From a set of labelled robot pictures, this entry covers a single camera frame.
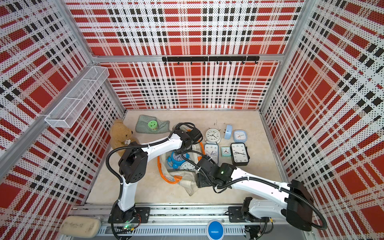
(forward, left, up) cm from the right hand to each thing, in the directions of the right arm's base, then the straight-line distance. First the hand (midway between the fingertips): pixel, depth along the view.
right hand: (205, 180), depth 76 cm
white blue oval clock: (+32, -25, -6) cm, 41 cm away
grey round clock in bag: (+10, +11, -4) cm, 15 cm away
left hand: (+22, +12, -3) cm, 25 cm away
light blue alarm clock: (+33, -16, -2) cm, 37 cm away
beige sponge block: (-19, +59, -3) cm, 62 cm away
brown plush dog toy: (+22, +48, +10) cm, 53 cm away
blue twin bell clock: (+14, +19, -6) cm, 24 cm away
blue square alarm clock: (+22, -5, -7) cm, 23 cm away
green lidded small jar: (+42, +38, -4) cm, 56 cm away
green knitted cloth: (+44, +47, -8) cm, 65 cm away
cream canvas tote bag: (-1, +9, +6) cm, 10 cm away
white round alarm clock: (+32, -6, -6) cm, 33 cm away
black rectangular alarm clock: (+19, -22, -7) cm, 30 cm away
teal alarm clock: (+21, -14, -7) cm, 26 cm away
